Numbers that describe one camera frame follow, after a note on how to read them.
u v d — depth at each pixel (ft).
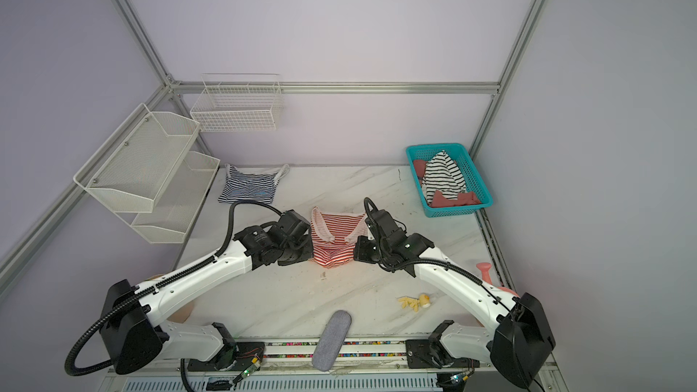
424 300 2.68
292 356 2.46
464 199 3.35
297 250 2.27
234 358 2.34
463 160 3.75
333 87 3.05
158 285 1.41
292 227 1.97
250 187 3.72
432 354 2.15
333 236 3.15
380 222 1.95
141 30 2.58
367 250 2.29
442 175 3.64
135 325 1.26
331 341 2.41
